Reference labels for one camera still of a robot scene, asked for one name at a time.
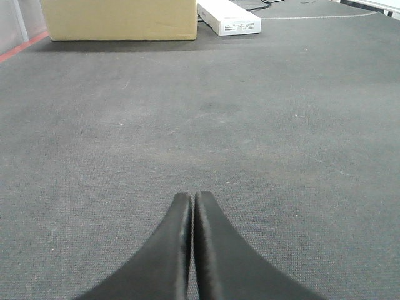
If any long white carton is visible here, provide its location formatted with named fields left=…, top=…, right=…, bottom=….
left=197, top=0, right=262, bottom=37

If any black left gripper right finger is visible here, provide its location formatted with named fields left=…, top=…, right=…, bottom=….
left=193, top=191, right=329, bottom=300

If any black cable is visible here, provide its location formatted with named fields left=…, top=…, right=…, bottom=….
left=246, top=0, right=282, bottom=12

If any large cardboard box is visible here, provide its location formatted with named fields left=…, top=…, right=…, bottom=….
left=40, top=0, right=198, bottom=41

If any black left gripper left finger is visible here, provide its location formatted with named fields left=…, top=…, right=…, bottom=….
left=73, top=192, right=193, bottom=300

